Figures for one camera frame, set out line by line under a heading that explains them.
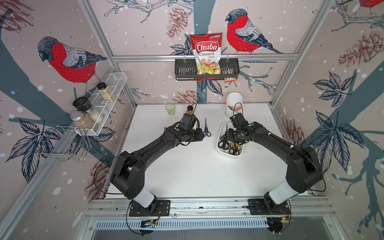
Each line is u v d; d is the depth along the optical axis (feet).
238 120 2.30
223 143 3.13
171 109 3.64
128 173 1.42
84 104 2.00
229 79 2.95
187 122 2.15
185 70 3.12
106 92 2.43
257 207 2.39
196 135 2.45
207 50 2.67
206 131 3.40
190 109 3.47
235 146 3.04
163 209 2.40
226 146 3.08
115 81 3.00
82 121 1.97
